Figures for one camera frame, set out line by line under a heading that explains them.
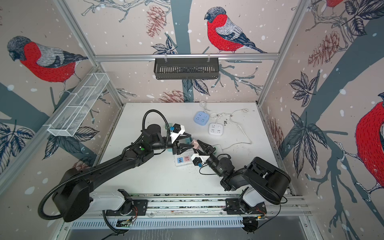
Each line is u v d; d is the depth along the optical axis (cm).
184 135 72
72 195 41
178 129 62
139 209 73
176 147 65
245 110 114
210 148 72
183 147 66
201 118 108
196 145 74
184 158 88
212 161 70
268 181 45
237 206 73
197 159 65
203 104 122
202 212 73
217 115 112
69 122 71
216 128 103
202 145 75
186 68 107
